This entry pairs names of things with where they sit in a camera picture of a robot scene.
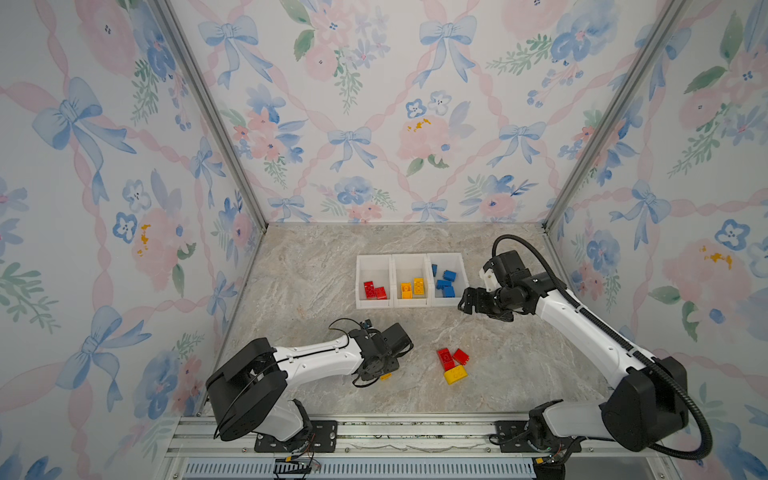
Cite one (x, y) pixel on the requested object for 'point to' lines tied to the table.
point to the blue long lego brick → (441, 284)
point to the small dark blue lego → (434, 269)
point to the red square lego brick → (380, 293)
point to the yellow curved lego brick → (407, 292)
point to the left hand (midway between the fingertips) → (392, 363)
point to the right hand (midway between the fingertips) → (472, 306)
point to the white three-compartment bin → (410, 280)
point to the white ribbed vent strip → (368, 470)
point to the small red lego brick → (461, 356)
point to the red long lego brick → (446, 359)
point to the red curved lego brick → (370, 292)
